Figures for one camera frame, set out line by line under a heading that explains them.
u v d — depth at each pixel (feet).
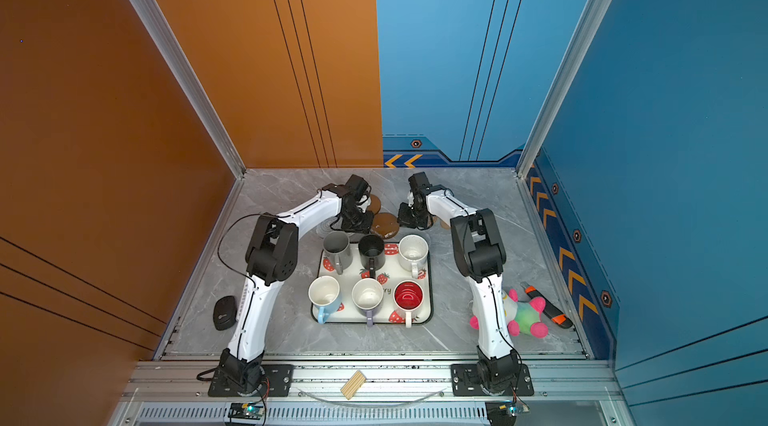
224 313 2.71
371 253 3.07
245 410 2.33
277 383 2.44
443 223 2.32
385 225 3.39
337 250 3.01
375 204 3.55
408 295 2.81
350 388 2.36
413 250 3.06
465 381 2.39
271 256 1.97
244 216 2.04
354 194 2.76
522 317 2.57
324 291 2.84
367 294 2.83
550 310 2.76
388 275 3.00
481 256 1.95
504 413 2.31
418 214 2.93
